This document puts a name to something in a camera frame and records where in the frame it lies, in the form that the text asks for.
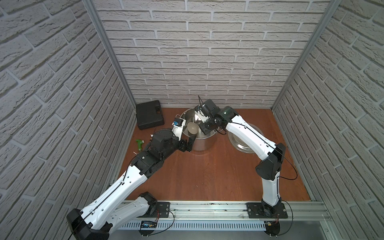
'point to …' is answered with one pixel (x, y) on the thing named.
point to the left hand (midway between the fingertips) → (184, 128)
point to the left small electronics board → (148, 224)
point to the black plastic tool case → (149, 114)
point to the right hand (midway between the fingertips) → (206, 125)
